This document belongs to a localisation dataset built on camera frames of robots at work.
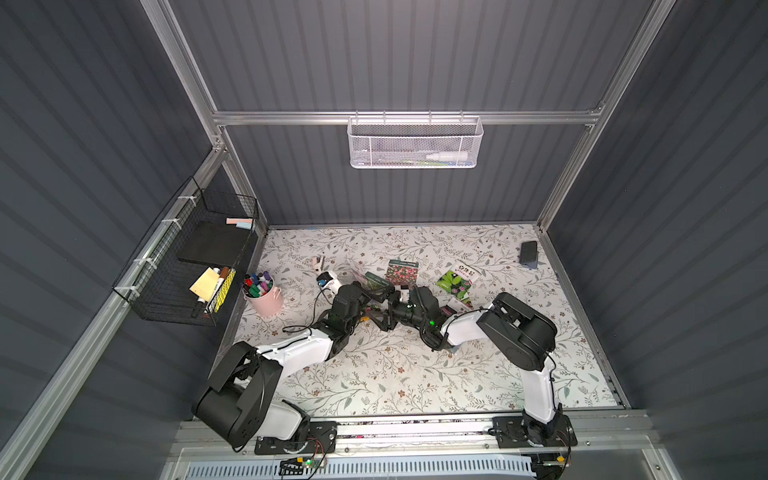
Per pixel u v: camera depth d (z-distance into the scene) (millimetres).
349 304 667
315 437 772
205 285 702
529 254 1071
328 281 772
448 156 868
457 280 1047
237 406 427
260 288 881
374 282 1029
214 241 774
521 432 732
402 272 1059
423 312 712
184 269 721
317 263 1071
